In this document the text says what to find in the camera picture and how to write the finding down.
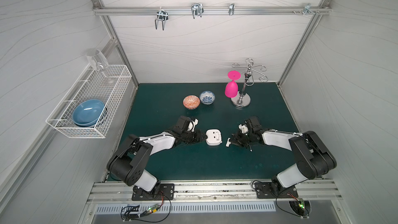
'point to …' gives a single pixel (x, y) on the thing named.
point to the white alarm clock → (213, 137)
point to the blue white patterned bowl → (207, 97)
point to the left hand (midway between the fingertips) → (205, 138)
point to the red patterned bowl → (191, 102)
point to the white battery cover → (228, 143)
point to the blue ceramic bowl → (87, 112)
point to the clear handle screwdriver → (251, 150)
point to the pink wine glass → (231, 87)
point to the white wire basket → (93, 85)
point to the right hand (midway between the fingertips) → (230, 139)
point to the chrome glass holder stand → (243, 100)
